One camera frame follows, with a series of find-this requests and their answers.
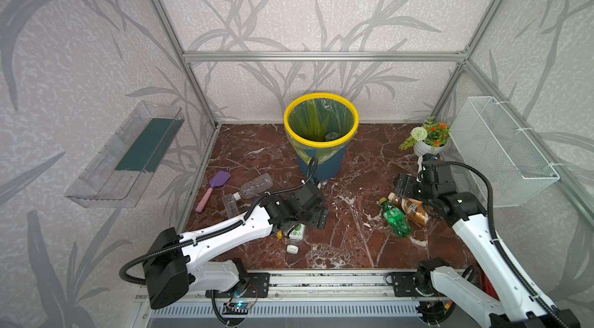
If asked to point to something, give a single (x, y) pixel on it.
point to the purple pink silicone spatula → (219, 179)
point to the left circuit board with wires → (241, 301)
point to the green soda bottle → (395, 219)
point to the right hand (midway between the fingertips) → (405, 181)
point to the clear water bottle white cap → (332, 135)
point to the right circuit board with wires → (435, 312)
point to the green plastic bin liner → (320, 119)
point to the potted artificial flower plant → (431, 138)
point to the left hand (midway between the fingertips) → (318, 214)
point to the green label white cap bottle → (294, 237)
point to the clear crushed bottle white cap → (263, 182)
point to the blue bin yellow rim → (332, 169)
